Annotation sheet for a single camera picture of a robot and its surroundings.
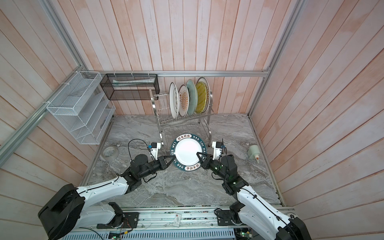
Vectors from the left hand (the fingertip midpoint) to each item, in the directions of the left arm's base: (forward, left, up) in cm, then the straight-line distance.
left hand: (176, 160), depth 77 cm
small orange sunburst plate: (+27, -4, +18) cm, 33 cm away
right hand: (+3, -11, +3) cm, 12 cm away
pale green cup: (+10, -47, -9) cm, 49 cm away
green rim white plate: (+5, -5, +4) cm, 8 cm away
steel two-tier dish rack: (+19, +6, +9) cm, 23 cm away
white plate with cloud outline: (+31, +2, +15) cm, 34 cm away
